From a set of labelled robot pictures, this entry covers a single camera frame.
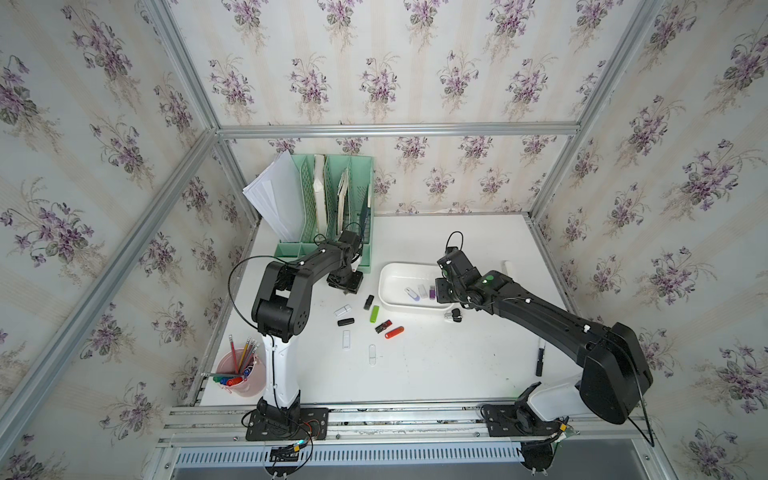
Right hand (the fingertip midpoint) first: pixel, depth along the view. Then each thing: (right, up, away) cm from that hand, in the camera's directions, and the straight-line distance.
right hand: (446, 287), depth 86 cm
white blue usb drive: (-9, -4, +11) cm, 15 cm away
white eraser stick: (+24, +5, +16) cm, 29 cm away
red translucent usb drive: (-16, -14, +3) cm, 21 cm away
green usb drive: (-21, -10, +7) cm, 25 cm away
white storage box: (-10, -2, +13) cm, 16 cm away
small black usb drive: (-23, -6, +10) cm, 26 cm away
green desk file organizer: (-35, +29, +12) cm, 47 cm away
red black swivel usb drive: (-20, -13, +4) cm, 24 cm away
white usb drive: (-30, -16, +2) cm, 34 cm away
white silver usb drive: (-32, -8, +7) cm, 34 cm away
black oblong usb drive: (-30, -11, +6) cm, 33 cm away
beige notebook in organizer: (-32, +31, +13) cm, 47 cm away
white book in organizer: (-39, +33, +8) cm, 52 cm away
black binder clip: (+4, -9, +5) cm, 11 cm away
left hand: (-29, -2, +13) cm, 32 cm away
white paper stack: (-53, +29, +11) cm, 62 cm away
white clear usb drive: (-6, -3, +12) cm, 14 cm away
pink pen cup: (-56, -20, -9) cm, 60 cm away
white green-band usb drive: (-22, -19, 0) cm, 29 cm away
